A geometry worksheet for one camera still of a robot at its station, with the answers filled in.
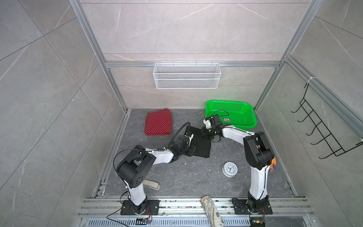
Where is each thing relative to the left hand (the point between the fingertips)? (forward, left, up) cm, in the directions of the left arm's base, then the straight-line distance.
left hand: (194, 144), depth 93 cm
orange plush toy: (-15, -46, +3) cm, 48 cm away
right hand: (+9, -4, 0) cm, 10 cm away
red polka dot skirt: (+17, +25, +3) cm, 31 cm away
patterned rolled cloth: (-41, -7, -1) cm, 41 cm away
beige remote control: (-24, +26, -2) cm, 36 cm away
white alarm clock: (-17, -20, -2) cm, 26 cm away
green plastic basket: (+30, -40, -4) cm, 50 cm away
